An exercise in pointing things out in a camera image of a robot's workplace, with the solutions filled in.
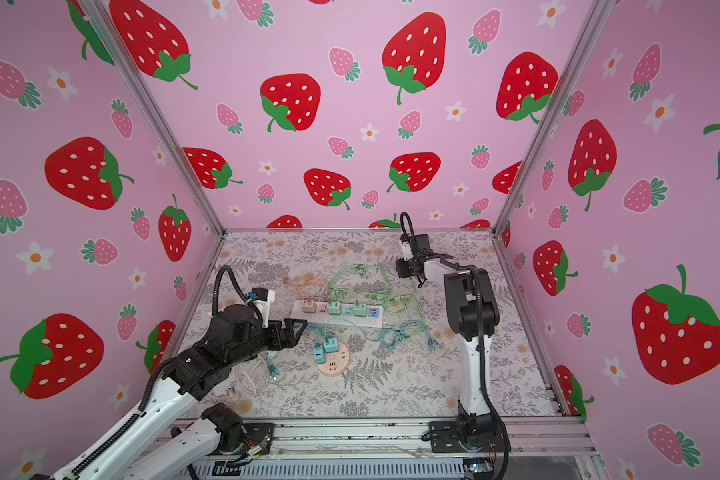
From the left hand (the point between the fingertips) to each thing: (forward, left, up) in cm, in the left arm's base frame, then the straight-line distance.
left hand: (295, 322), depth 74 cm
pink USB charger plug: (+12, +1, -12) cm, 17 cm away
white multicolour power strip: (+10, -20, -16) cm, 28 cm away
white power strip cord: (-10, +12, -11) cm, 20 cm away
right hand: (+33, -31, -17) cm, 49 cm away
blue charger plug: (-1, -8, -13) cm, 15 cm away
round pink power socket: (-4, -9, -16) cm, 19 cm away
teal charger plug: (-4, -5, -13) cm, 14 cm away
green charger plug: (+11, -8, -12) cm, 18 cm away
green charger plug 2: (+11, -16, -12) cm, 22 cm away
